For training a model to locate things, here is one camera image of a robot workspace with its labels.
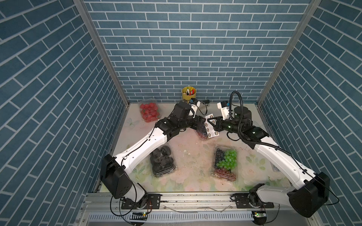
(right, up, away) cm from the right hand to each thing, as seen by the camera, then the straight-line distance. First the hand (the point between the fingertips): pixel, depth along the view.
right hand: (209, 120), depth 73 cm
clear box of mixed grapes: (+11, -25, +8) cm, 29 cm away
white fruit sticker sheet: (0, -3, 0) cm, 3 cm away
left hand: (-2, 0, +1) cm, 2 cm away
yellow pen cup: (-11, +21, +38) cm, 45 cm away
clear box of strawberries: (-41, +7, +35) cm, 54 cm away
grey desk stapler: (+5, +15, +46) cm, 49 cm away
